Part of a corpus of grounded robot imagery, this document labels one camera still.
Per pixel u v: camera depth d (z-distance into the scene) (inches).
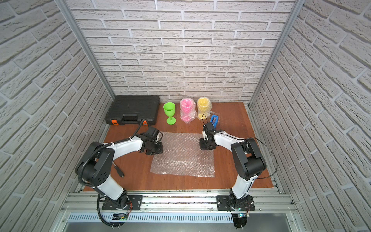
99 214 27.4
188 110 38.4
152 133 29.7
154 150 32.1
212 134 27.0
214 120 40.7
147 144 27.2
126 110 44.5
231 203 25.9
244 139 20.7
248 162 18.9
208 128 30.5
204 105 38.4
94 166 18.1
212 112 42.0
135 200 29.4
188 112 39.6
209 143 31.9
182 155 35.5
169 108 39.3
